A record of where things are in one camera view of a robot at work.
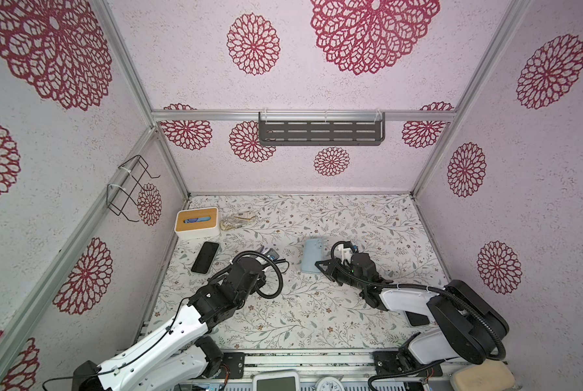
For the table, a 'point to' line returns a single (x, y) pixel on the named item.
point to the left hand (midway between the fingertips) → (250, 264)
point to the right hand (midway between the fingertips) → (314, 261)
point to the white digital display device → (276, 382)
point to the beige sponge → (490, 375)
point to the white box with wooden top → (197, 223)
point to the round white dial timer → (329, 384)
